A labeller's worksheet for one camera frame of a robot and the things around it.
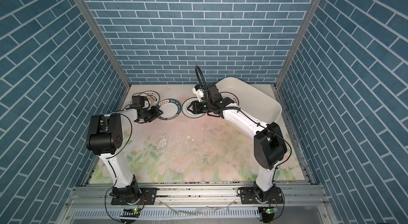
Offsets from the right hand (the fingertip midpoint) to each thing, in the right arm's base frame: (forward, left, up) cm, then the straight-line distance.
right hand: (191, 108), depth 83 cm
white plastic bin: (+20, -37, -15) cm, 45 cm away
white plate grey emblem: (+11, +7, -19) cm, 23 cm away
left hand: (+8, +21, -17) cm, 28 cm away
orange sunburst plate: (+16, +30, -13) cm, 36 cm away
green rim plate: (+13, +18, -19) cm, 30 cm away
